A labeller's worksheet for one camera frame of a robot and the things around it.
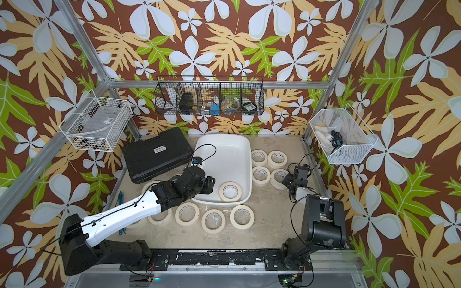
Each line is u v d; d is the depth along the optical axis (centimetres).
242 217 86
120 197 91
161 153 102
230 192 94
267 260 74
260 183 96
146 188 93
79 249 38
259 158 108
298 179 73
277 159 108
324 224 46
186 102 98
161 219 82
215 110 93
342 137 83
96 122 78
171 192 54
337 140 81
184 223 82
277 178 98
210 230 80
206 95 98
